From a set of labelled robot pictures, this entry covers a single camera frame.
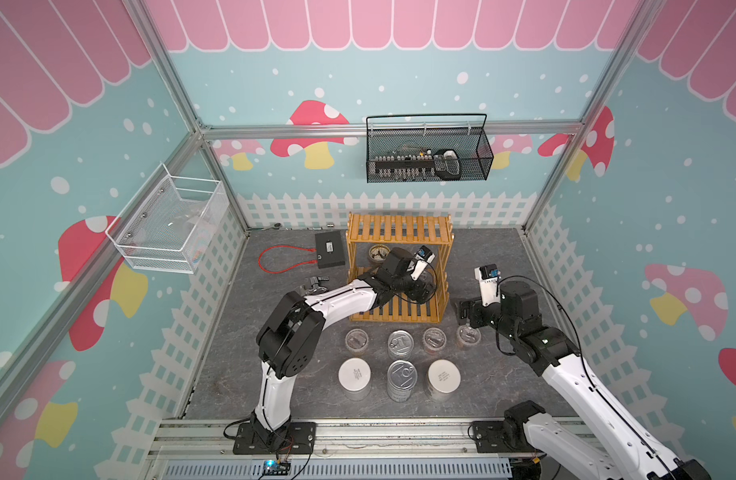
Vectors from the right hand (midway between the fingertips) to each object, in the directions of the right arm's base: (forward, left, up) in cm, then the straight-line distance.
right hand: (467, 295), depth 78 cm
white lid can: (-18, +8, -10) cm, 22 cm away
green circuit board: (-35, +50, -21) cm, 65 cm away
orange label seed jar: (-6, +30, -14) cm, 34 cm away
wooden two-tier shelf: (+14, +26, +8) cm, 30 cm away
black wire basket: (+45, +7, +16) cm, 48 cm away
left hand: (+10, +10, -8) cm, 16 cm away
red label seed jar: (-6, +8, -14) cm, 17 cm away
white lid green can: (-18, +30, -10) cm, 36 cm away
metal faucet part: (+15, +45, -18) cm, 51 cm away
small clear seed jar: (-5, -2, -14) cm, 15 cm away
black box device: (+32, +41, -17) cm, 55 cm away
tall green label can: (-18, +18, -9) cm, 27 cm away
